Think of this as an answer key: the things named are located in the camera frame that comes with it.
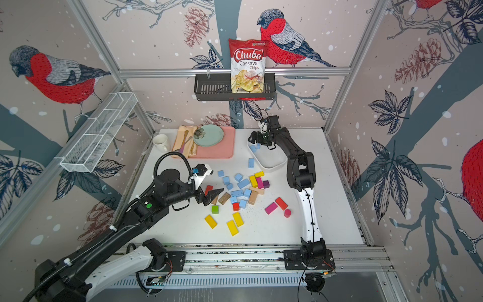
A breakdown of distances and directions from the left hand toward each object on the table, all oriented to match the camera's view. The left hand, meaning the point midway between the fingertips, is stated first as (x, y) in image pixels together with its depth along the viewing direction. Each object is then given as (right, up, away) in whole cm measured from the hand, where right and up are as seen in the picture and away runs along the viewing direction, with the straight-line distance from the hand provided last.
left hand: (219, 177), depth 71 cm
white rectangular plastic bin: (+24, +4, +33) cm, 41 cm away
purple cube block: (+21, -8, +24) cm, 33 cm away
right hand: (+14, +16, +37) cm, 43 cm away
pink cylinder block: (+30, -20, +15) cm, 39 cm away
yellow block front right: (+7, -22, +15) cm, 28 cm away
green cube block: (-4, -18, +15) cm, 24 cm away
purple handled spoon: (-28, +11, +40) cm, 51 cm away
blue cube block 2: (+18, +12, +42) cm, 47 cm away
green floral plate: (-14, +19, +48) cm, 54 cm away
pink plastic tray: (-2, +10, +40) cm, 41 cm away
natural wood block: (+14, -13, +19) cm, 27 cm away
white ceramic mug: (-41, +15, +38) cm, 58 cm away
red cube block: (+6, -17, +15) cm, 23 cm away
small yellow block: (+18, -4, +30) cm, 35 cm away
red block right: (+28, -16, +18) cm, 37 cm away
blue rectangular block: (+13, +2, +33) cm, 36 cm away
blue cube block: (+15, +10, +34) cm, 38 cm away
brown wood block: (0, -14, +19) cm, 24 cm away
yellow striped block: (+14, -5, +26) cm, 30 cm away
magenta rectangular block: (+22, -18, +17) cm, 33 cm away
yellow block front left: (-6, -23, +14) cm, 27 cm away
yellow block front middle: (+5, -25, +11) cm, 27 cm away
